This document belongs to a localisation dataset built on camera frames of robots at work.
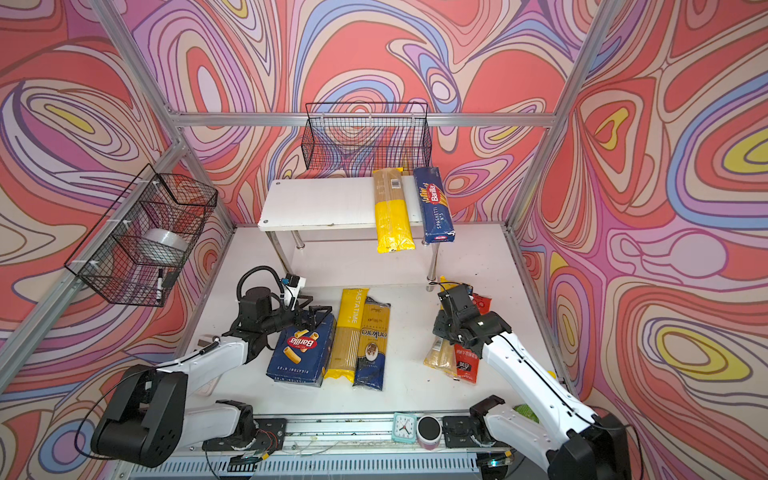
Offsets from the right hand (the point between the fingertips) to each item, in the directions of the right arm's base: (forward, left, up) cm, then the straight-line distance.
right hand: (447, 331), depth 81 cm
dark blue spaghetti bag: (-2, +21, -8) cm, 22 cm away
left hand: (+9, +35, +2) cm, 36 cm away
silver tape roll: (+17, +70, +23) cm, 76 cm away
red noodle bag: (-5, -6, -9) cm, 12 cm away
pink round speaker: (-22, +7, -6) cm, 24 cm away
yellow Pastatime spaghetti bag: (-4, +30, -7) cm, 31 cm away
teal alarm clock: (-22, +13, -8) cm, 26 cm away
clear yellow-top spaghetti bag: (-8, +3, +2) cm, 9 cm away
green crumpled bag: (-25, -5, +24) cm, 35 cm away
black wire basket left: (+14, +79, +21) cm, 83 cm away
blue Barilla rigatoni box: (-4, +41, -3) cm, 41 cm away
